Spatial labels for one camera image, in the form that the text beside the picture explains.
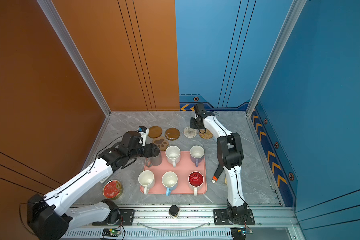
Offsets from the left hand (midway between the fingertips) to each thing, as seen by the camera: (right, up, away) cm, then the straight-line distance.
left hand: (153, 144), depth 79 cm
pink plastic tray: (+16, -16, +11) cm, 25 cm away
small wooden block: (+34, -12, -18) cm, 40 cm away
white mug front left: (-4, -19, +3) cm, 20 cm away
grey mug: (-1, -11, +10) cm, 15 cm away
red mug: (+23, -21, +4) cm, 31 cm away
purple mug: (+25, -8, +15) cm, 30 cm away
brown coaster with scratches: (+8, +4, +27) cm, 28 cm away
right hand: (+23, +11, +23) cm, 34 cm away
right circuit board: (+43, -41, -9) cm, 60 cm away
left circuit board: (-18, -41, -8) cm, 45 cm away
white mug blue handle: (+8, -21, +6) cm, 24 cm away
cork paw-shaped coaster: (+1, -1, +22) cm, 22 cm away
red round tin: (-22, -24, 0) cm, 32 cm away
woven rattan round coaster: (+32, +3, +26) cm, 42 cm away
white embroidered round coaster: (+21, +5, +27) cm, 34 cm away
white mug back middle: (+10, -9, +15) cm, 20 cm away
